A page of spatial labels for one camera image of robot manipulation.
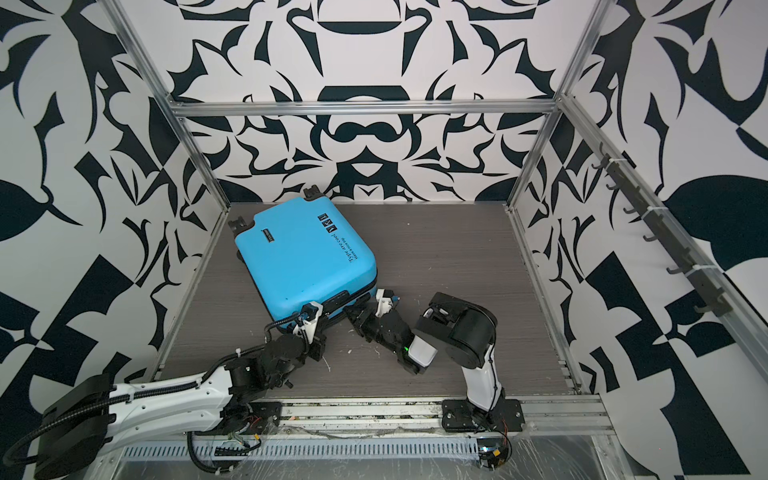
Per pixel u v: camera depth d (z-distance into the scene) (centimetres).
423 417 76
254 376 61
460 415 75
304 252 91
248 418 71
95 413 43
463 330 52
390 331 69
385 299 85
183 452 70
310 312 67
